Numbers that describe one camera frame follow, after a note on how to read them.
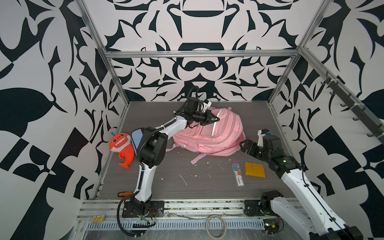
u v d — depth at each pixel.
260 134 0.73
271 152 0.58
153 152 0.55
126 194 0.78
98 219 0.70
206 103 0.87
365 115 0.55
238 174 0.84
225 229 0.68
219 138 0.83
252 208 0.74
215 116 0.87
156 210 0.74
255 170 0.85
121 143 0.88
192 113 0.76
